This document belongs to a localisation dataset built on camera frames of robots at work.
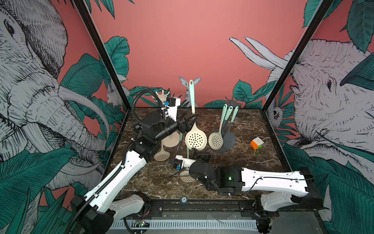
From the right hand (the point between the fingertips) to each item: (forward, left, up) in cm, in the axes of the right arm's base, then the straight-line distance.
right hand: (193, 146), depth 65 cm
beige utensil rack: (+21, +14, -30) cm, 39 cm away
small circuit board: (-27, +26, -28) cm, 47 cm away
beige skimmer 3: (+14, -13, -16) cm, 25 cm away
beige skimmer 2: (+4, -1, +1) cm, 4 cm away
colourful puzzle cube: (+18, -42, -25) cm, 52 cm away
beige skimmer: (+9, +20, -27) cm, 35 cm away
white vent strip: (-27, +3, -29) cm, 40 cm away
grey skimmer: (+15, -17, +6) cm, 23 cm away
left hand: (+9, 0, +14) cm, 16 cm away
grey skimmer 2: (+14, -22, -16) cm, 31 cm away
